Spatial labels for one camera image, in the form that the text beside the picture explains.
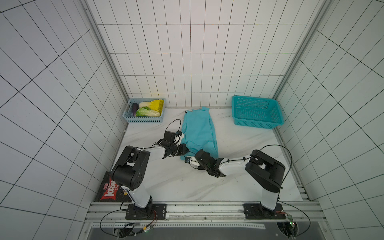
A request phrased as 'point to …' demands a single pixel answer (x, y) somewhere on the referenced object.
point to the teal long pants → (199, 133)
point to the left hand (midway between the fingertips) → (186, 152)
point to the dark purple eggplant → (135, 107)
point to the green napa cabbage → (145, 111)
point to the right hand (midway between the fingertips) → (196, 155)
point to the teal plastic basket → (257, 112)
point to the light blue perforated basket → (129, 118)
